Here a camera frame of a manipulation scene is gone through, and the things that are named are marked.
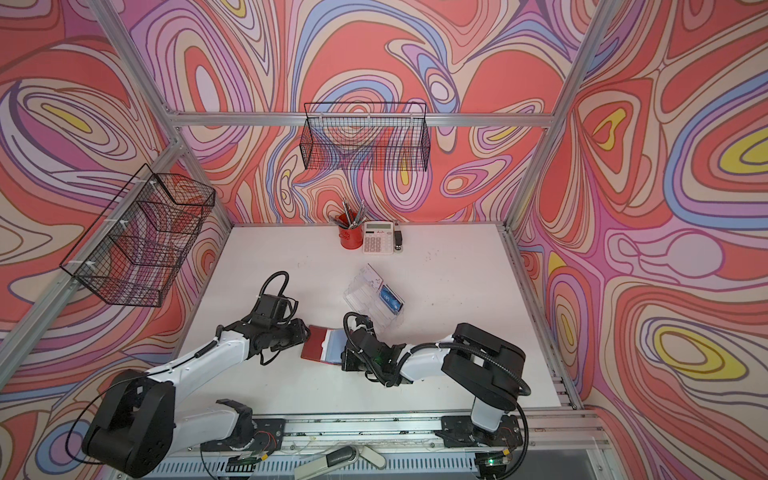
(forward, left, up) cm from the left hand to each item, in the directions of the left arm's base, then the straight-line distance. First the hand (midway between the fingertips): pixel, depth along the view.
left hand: (311, 330), depth 88 cm
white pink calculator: (+39, -19, -1) cm, 44 cm away
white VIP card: (+15, -18, +6) cm, 24 cm away
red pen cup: (+35, -10, +3) cm, 36 cm away
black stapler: (+34, -27, +2) cm, 43 cm away
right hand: (-9, -11, -3) cm, 14 cm away
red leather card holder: (-3, -4, -2) cm, 6 cm away
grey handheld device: (-32, -12, +2) cm, 34 cm away
